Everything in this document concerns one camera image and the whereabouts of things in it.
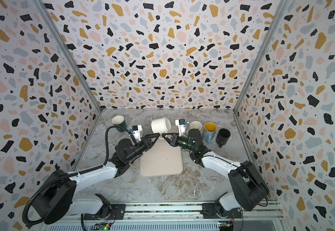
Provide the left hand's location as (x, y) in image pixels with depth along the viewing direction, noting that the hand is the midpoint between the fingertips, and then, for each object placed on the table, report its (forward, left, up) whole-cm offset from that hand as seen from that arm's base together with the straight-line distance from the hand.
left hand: (160, 136), depth 75 cm
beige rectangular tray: (-2, +1, -23) cm, 23 cm away
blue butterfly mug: (+15, -31, -15) cm, 38 cm away
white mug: (+4, 0, +4) cm, 6 cm away
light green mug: (+20, -23, -15) cm, 34 cm away
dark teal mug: (+25, +32, -16) cm, 44 cm away
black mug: (+10, -39, -17) cm, 44 cm away
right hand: (0, -1, -1) cm, 2 cm away
